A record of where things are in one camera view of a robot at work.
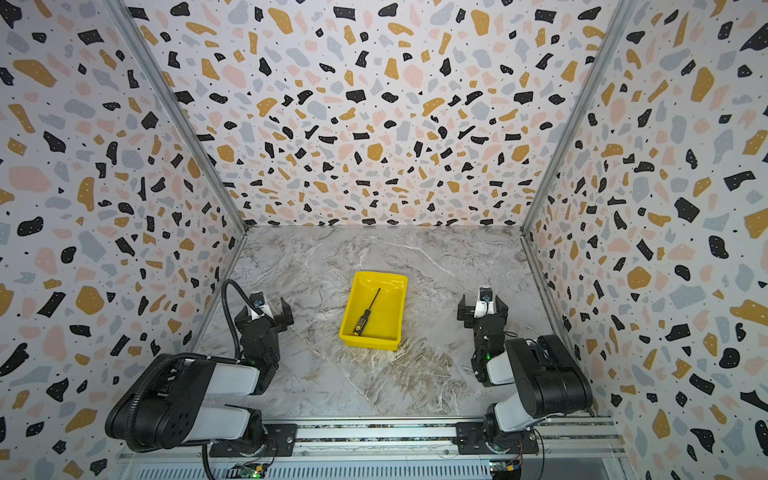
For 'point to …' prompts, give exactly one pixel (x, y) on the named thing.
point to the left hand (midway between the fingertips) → (268, 303)
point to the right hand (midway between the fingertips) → (485, 296)
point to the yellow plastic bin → (384, 294)
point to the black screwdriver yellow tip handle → (361, 323)
